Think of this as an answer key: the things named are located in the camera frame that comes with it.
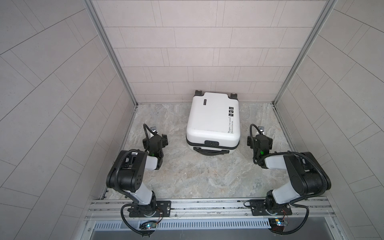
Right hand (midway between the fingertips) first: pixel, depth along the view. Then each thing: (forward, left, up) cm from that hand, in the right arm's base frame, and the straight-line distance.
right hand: (257, 135), depth 94 cm
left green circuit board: (-43, +62, +1) cm, 75 cm away
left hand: (+5, +63, +4) cm, 64 cm away
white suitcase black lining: (-4, +30, +17) cm, 34 cm away
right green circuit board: (-45, +4, -5) cm, 46 cm away
